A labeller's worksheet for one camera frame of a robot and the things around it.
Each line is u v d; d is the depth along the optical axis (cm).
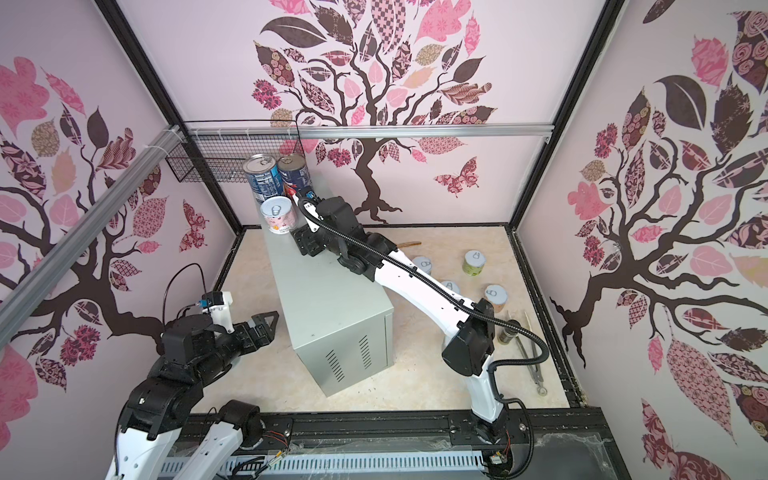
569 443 73
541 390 79
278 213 68
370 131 93
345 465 70
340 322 57
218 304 58
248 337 58
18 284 52
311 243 63
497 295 94
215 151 95
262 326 60
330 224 52
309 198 58
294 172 73
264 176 71
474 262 103
